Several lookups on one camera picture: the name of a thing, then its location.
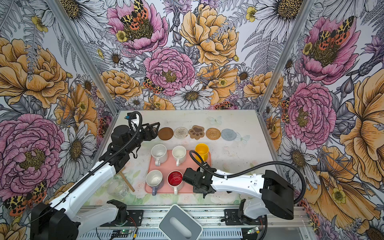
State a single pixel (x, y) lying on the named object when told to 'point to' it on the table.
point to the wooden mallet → (125, 178)
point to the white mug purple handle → (153, 177)
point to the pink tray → (149, 189)
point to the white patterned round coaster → (180, 132)
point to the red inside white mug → (175, 180)
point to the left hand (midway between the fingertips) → (155, 128)
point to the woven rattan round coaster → (213, 133)
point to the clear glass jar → (118, 188)
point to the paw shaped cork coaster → (197, 132)
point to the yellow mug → (203, 149)
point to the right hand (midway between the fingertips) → (203, 192)
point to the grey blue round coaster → (228, 134)
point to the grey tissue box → (178, 225)
